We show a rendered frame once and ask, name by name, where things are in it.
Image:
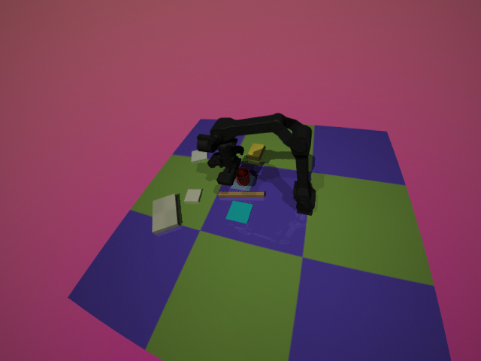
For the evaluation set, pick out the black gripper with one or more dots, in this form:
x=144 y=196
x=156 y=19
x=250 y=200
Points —
x=231 y=165

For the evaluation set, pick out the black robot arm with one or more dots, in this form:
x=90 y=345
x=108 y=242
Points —
x=222 y=138

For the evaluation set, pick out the dark red cup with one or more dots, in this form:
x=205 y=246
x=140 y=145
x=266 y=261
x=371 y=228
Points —
x=243 y=177

